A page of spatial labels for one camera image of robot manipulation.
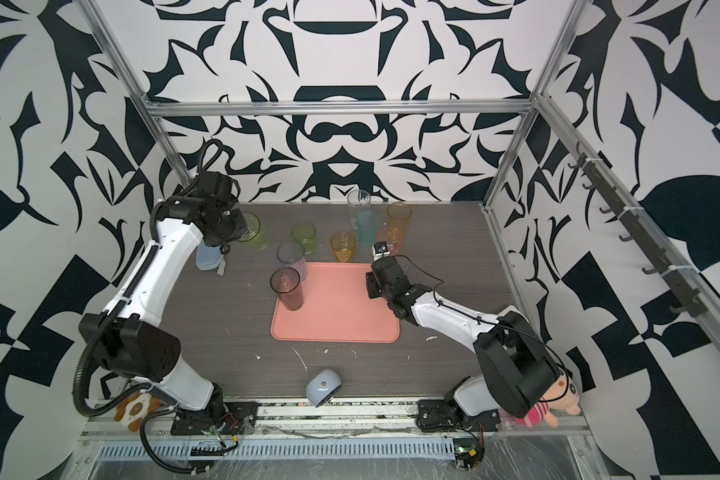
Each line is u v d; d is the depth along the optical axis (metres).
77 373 0.37
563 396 0.44
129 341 0.43
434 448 0.71
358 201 1.13
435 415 0.74
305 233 1.02
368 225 1.03
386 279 0.67
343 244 1.02
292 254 0.95
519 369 0.43
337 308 0.93
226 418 0.72
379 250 0.78
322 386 0.71
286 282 0.93
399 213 1.01
